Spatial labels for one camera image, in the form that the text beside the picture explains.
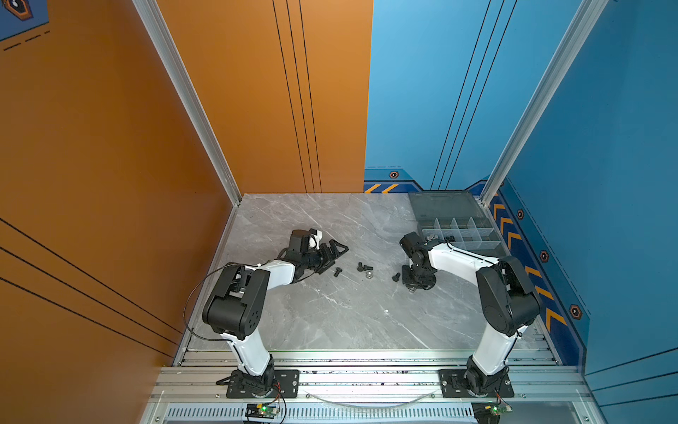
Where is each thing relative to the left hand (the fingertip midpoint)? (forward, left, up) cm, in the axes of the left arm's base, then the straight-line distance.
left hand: (343, 252), depth 93 cm
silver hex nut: (-4, -10, -8) cm, 13 cm away
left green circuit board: (-45, +21, -10) cm, 51 cm away
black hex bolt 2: (-6, -19, -7) cm, 21 cm away
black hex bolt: (-3, +3, -8) cm, 9 cm away
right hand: (-8, -23, -8) cm, 26 cm away
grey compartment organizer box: (+19, -47, -2) cm, 51 cm away
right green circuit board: (-45, -40, -8) cm, 60 cm away
